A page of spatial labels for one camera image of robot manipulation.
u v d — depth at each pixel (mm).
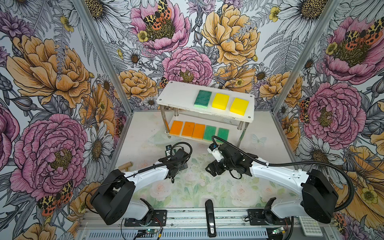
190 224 731
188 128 1018
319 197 419
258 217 742
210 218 710
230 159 637
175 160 686
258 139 1052
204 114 747
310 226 713
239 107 758
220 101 761
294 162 490
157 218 736
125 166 910
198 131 1013
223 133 977
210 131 987
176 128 1009
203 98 772
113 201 424
